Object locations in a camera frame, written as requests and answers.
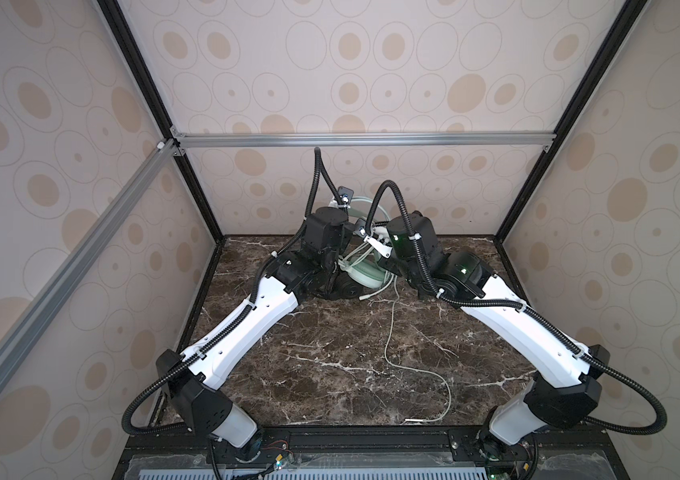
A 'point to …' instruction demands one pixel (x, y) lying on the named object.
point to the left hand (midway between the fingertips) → (335, 209)
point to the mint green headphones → (369, 268)
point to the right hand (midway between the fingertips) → (395, 231)
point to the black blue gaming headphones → (344, 287)
